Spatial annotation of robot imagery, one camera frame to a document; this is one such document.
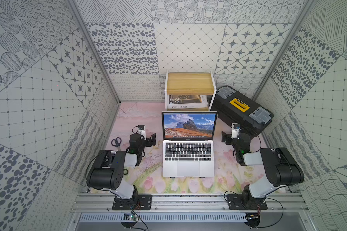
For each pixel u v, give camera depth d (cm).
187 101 94
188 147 84
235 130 82
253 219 72
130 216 70
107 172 45
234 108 95
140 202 73
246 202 67
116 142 96
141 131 82
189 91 80
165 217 70
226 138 84
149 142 86
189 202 76
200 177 82
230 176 84
